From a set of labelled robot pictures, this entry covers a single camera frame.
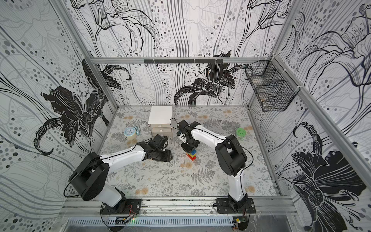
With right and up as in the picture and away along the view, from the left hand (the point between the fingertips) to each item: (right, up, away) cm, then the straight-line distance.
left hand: (170, 160), depth 88 cm
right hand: (+13, +7, +4) cm, 15 cm away
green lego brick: (+13, +4, -2) cm, 13 cm away
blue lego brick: (+14, +6, -4) cm, 16 cm away
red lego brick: (+13, +1, -1) cm, 13 cm away
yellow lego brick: (+14, +3, -2) cm, 15 cm away
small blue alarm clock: (-28, +16, +11) cm, 34 cm away
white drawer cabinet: (-7, +25, +6) cm, 27 cm away
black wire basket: (+65, +45, 0) cm, 79 cm away
